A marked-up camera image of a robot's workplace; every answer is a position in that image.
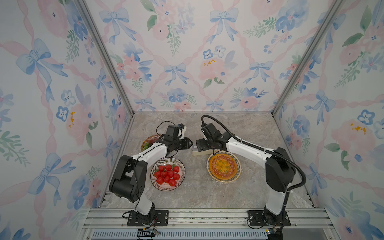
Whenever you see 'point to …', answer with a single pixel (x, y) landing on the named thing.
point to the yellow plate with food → (224, 166)
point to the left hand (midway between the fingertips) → (192, 142)
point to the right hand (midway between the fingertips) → (204, 142)
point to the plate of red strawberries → (167, 174)
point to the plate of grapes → (149, 141)
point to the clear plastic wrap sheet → (224, 167)
